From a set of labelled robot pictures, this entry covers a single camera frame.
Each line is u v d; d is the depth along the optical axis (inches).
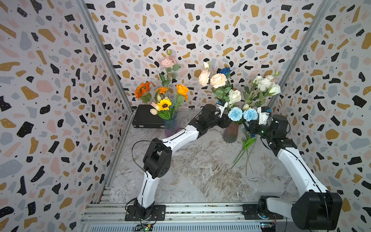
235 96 29.6
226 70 29.8
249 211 29.4
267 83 30.2
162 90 32.9
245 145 39.3
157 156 21.2
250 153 38.2
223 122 29.6
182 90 32.6
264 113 27.4
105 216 28.9
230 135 38.0
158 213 28.9
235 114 28.5
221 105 29.3
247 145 39.3
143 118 43.7
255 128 27.6
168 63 32.2
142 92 27.9
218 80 26.1
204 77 27.2
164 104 31.4
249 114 28.2
